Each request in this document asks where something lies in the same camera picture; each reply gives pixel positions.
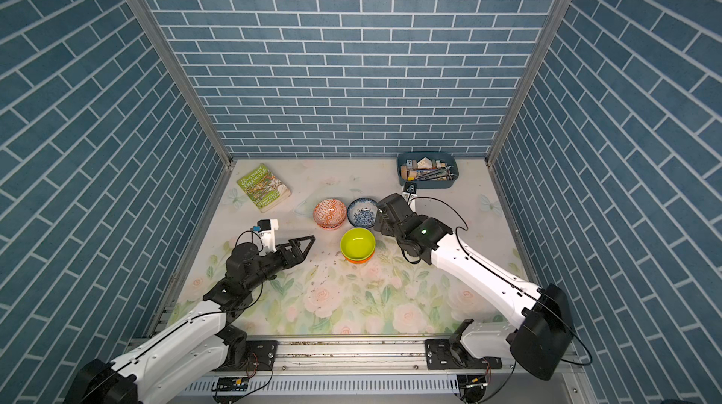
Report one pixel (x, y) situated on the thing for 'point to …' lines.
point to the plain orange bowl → (353, 261)
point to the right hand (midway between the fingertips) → (394, 218)
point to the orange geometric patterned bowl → (329, 213)
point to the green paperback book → (263, 189)
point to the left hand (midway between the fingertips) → (314, 243)
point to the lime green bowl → (358, 243)
